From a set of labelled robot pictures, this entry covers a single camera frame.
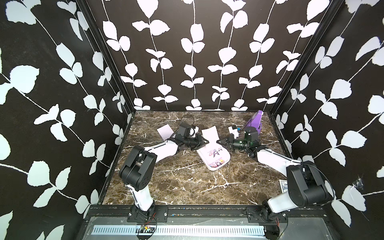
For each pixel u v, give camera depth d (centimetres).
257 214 73
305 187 44
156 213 74
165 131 109
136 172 47
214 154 80
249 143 70
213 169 88
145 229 70
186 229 70
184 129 72
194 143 80
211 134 93
